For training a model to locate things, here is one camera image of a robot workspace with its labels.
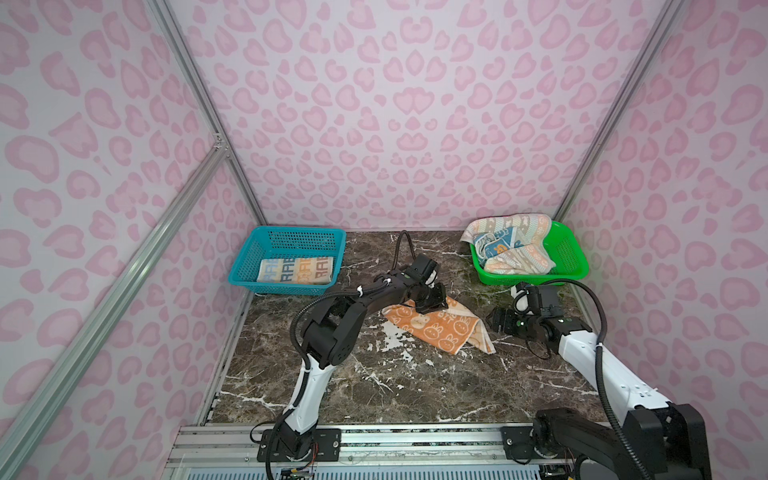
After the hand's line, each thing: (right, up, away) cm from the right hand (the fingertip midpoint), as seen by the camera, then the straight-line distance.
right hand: (500, 319), depth 85 cm
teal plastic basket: (-80, +22, +21) cm, 86 cm away
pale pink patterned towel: (+20, +17, +24) cm, 35 cm away
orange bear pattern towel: (-12, -5, +8) cm, 15 cm away
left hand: (-12, +4, +7) cm, 14 cm away
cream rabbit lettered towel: (-62, +13, +22) cm, 67 cm away
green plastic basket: (+31, +20, +22) cm, 43 cm away
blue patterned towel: (+5, +22, +22) cm, 32 cm away
